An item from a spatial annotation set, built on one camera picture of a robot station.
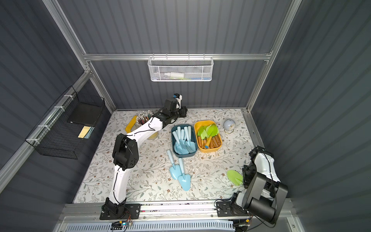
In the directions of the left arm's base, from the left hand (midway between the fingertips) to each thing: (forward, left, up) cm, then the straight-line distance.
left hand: (188, 108), depth 92 cm
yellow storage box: (-10, -13, -17) cm, 24 cm away
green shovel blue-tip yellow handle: (-37, -27, -21) cm, 50 cm away
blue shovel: (-18, +7, -18) cm, 27 cm away
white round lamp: (-3, -28, -13) cm, 31 cm away
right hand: (-39, -32, -18) cm, 54 cm away
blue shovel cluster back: (-18, -1, -17) cm, 24 cm away
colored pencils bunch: (-4, +29, -4) cm, 30 cm away
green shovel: (-6, -17, -16) cm, 24 cm away
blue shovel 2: (-7, +7, -16) cm, 19 cm away
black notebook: (-10, +60, +6) cm, 61 cm away
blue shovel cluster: (-33, +9, -20) cm, 39 cm away
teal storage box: (-11, -3, -18) cm, 21 cm away
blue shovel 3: (-38, +3, -20) cm, 43 cm away
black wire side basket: (-20, +67, +4) cm, 70 cm away
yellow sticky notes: (-21, +55, +3) cm, 59 cm away
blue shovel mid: (-10, +5, -17) cm, 20 cm away
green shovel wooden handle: (-10, -9, -17) cm, 22 cm away
